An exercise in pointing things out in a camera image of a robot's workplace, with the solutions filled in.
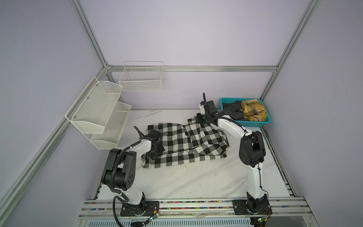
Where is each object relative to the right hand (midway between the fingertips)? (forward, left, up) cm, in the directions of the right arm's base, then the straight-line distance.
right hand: (194, 118), depth 97 cm
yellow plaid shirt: (+11, -45, -3) cm, 46 cm away
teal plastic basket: (+3, -40, -9) cm, 41 cm away
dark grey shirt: (+15, -31, -6) cm, 35 cm away
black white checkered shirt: (-13, +6, -12) cm, 19 cm away
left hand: (-22, +23, -12) cm, 34 cm away
